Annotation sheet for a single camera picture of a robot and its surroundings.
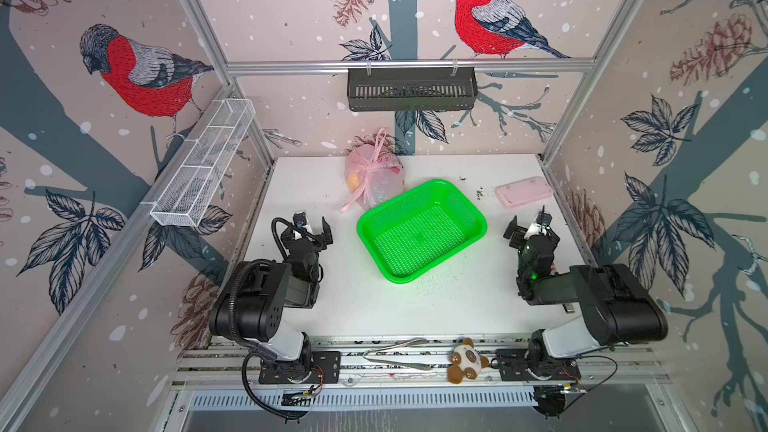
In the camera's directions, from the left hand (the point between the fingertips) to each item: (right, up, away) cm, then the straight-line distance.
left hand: (305, 220), depth 89 cm
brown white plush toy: (+45, -33, -16) cm, 58 cm away
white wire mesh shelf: (-24, +7, -18) cm, 31 cm away
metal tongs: (+20, -34, -12) cm, 41 cm away
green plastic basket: (+36, -5, +11) cm, 38 cm away
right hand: (+69, -1, 0) cm, 69 cm away
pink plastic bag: (+19, +13, +15) cm, 28 cm away
